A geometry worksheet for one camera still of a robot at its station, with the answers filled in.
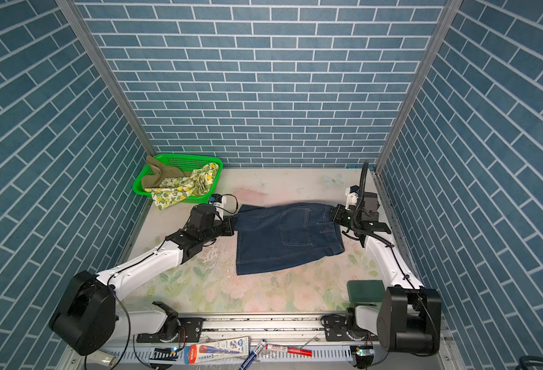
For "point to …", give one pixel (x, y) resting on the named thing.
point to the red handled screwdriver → (295, 351)
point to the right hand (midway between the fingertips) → (333, 209)
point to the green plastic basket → (187, 163)
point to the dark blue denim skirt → (285, 234)
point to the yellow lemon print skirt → (174, 190)
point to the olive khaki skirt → (161, 171)
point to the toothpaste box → (217, 350)
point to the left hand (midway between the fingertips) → (243, 218)
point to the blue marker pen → (253, 354)
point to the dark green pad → (365, 290)
